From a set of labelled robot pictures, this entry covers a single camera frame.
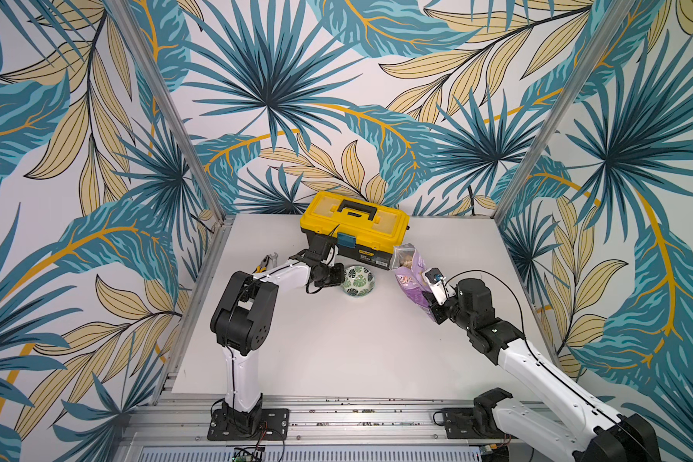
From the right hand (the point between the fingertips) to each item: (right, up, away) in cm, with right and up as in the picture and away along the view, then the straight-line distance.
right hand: (415, 293), depth 81 cm
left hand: (-20, +2, +16) cm, 26 cm away
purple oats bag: (-3, +7, -6) cm, 9 cm away
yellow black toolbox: (-12, +17, +12) cm, 24 cm away
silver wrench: (-46, +8, +24) cm, 53 cm away
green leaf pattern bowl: (-15, +1, +19) cm, 25 cm away
